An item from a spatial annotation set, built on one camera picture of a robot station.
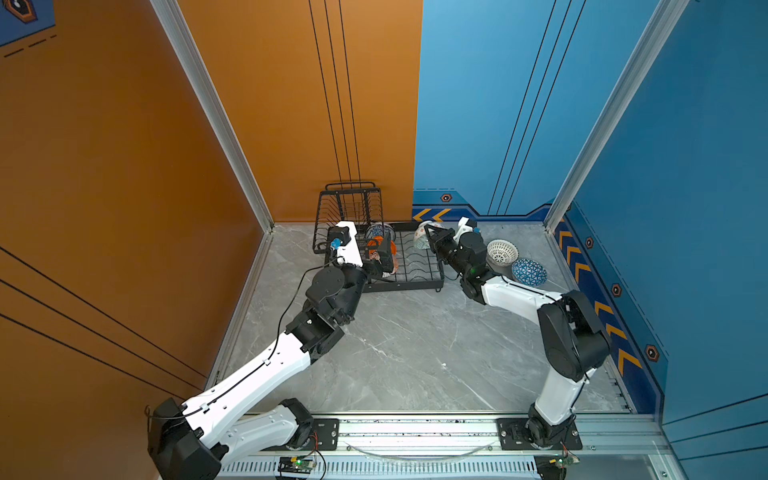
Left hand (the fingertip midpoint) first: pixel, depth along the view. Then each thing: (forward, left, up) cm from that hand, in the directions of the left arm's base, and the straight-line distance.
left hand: (372, 231), depth 66 cm
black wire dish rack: (+33, +7, -20) cm, 39 cm away
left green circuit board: (-39, +17, -40) cm, 58 cm away
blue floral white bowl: (+33, 0, -33) cm, 46 cm away
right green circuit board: (-38, -46, -37) cm, 70 cm away
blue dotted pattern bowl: (+15, -52, -35) cm, 65 cm away
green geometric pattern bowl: (+13, -13, -16) cm, 25 cm away
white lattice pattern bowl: (+25, -44, -36) cm, 62 cm away
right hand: (+16, -12, -13) cm, 24 cm away
